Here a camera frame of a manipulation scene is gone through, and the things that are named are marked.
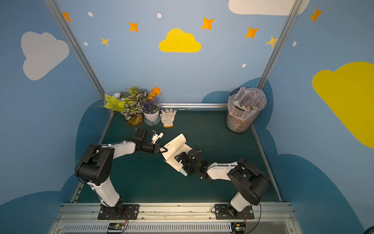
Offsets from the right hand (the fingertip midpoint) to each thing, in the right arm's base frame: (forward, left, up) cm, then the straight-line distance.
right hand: (178, 160), depth 88 cm
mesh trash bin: (+28, -39, +2) cm, 48 cm away
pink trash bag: (+43, -47, +10) cm, 65 cm away
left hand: (+7, +8, 0) cm, 11 cm away
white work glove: (+40, +14, -6) cm, 42 cm away
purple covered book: (+9, +3, 0) cm, 9 cm away
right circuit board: (-31, -34, -7) cm, 47 cm away
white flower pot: (+31, +23, +1) cm, 39 cm away
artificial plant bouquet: (+26, +30, +19) cm, 44 cm away
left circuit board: (-35, +28, -6) cm, 45 cm away
